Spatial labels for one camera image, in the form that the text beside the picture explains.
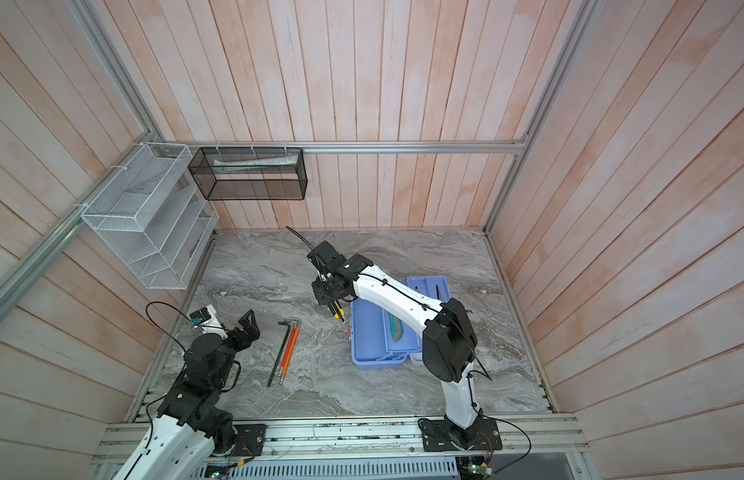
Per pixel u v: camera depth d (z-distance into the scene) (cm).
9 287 53
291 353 88
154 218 73
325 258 65
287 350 89
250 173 104
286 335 92
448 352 47
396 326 86
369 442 74
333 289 71
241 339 70
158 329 107
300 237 117
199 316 66
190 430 55
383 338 82
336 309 82
